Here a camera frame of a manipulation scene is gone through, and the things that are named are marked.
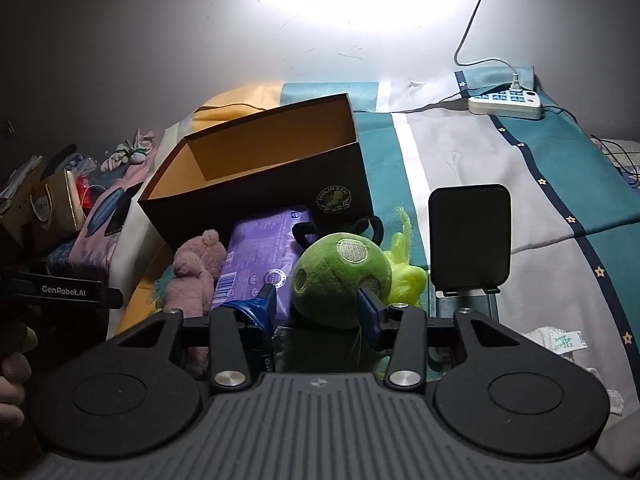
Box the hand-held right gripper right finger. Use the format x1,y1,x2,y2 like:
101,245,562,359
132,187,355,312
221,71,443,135
356,291,538,392

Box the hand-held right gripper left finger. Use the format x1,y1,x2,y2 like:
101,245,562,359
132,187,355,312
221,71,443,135
102,285,278,394

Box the neon yellow mesh pouf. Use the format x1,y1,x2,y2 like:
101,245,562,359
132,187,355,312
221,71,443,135
382,205,430,306

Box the green plush toy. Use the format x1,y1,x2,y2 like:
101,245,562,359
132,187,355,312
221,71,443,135
290,215,396,333

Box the pink plush toy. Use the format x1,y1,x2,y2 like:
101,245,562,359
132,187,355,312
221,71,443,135
162,229,226,376

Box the teal mesh pouf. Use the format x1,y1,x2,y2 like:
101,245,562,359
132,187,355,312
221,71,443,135
152,264,176,311

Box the brown cardboard box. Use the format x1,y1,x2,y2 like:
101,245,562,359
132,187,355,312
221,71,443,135
137,92,376,256

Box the white towel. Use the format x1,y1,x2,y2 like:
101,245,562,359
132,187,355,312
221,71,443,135
522,326,587,358

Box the person's left hand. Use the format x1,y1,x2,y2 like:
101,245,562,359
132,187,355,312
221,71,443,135
0,325,40,416

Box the pink printed pillow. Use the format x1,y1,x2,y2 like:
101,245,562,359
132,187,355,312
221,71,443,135
47,125,166,281

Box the purple wipes packet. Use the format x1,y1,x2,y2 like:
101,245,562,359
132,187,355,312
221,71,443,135
210,208,318,333

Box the red packet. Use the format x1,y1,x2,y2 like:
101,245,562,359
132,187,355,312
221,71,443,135
75,179,97,212

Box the black smartphone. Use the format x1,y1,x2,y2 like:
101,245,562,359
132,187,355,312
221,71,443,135
104,184,144,237

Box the black phone stand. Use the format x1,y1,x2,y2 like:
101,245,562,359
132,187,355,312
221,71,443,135
427,183,513,361

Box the white work gloves bundle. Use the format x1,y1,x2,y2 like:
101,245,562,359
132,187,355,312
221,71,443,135
100,129,157,167

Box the white power strip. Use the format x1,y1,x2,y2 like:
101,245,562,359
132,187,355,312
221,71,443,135
467,87,545,121

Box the white power cable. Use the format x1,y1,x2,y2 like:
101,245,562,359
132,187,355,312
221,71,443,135
453,0,523,93

